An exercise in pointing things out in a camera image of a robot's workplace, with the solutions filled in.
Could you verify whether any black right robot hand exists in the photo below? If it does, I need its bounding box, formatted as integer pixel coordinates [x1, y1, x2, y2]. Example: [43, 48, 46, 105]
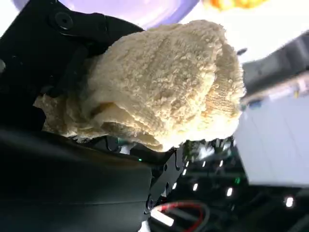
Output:
[0, 0, 187, 232]

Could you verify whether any beige towel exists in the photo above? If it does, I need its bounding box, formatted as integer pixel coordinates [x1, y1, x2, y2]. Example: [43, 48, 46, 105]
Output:
[33, 20, 247, 152]

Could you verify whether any lilac plate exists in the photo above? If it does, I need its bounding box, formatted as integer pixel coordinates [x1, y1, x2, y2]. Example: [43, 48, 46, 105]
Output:
[12, 0, 201, 30]

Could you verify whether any light grey cabinet panel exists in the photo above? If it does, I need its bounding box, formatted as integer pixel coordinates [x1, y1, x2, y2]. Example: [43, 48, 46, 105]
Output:
[235, 102, 309, 186]

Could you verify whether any wooden desk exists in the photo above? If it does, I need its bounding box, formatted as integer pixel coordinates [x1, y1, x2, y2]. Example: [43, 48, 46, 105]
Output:
[241, 72, 309, 105]

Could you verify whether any dark grey machine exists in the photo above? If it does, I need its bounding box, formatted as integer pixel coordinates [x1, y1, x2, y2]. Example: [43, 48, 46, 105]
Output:
[240, 33, 309, 95]

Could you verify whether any red and black cable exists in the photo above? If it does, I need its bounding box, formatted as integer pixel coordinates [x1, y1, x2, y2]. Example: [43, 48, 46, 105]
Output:
[149, 201, 211, 228]

